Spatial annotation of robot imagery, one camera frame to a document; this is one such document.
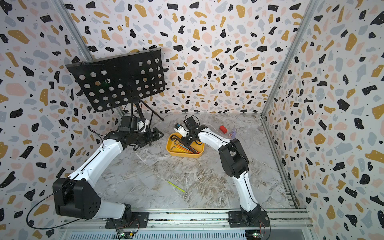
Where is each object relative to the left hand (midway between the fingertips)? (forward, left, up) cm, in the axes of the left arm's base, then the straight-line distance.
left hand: (158, 136), depth 83 cm
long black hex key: (+10, -6, -12) cm, 17 cm away
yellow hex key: (+3, -11, -20) cm, 23 cm away
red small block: (+20, -40, -19) cm, 49 cm away
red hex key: (+1, -19, -16) cm, 25 cm away
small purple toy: (+14, -47, -17) cm, 52 cm away
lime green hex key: (-21, -9, -21) cm, 31 cm away
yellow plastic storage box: (-1, -6, -16) cm, 17 cm away
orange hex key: (+4, -13, -20) cm, 24 cm away
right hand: (+7, -12, -13) cm, 19 cm away
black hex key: (+9, -9, -18) cm, 22 cm away
